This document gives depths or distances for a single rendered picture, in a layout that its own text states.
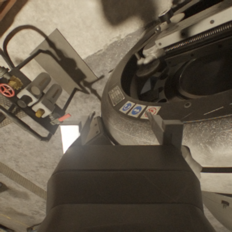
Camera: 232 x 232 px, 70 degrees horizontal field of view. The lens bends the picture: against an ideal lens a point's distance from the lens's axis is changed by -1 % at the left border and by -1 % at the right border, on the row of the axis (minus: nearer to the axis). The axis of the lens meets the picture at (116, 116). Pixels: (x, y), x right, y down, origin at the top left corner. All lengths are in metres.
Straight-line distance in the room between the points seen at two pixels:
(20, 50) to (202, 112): 1.31
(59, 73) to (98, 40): 0.40
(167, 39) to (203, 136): 0.39
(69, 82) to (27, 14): 0.50
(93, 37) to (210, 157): 1.03
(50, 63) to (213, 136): 1.22
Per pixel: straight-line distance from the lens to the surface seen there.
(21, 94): 0.96
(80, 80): 1.32
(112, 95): 0.49
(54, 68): 1.35
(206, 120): 0.27
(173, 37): 0.58
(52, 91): 1.05
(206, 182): 0.30
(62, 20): 1.21
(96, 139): 0.46
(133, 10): 1.11
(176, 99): 0.54
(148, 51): 0.63
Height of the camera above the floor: 1.10
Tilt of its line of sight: 48 degrees down
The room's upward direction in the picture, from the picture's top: 170 degrees counter-clockwise
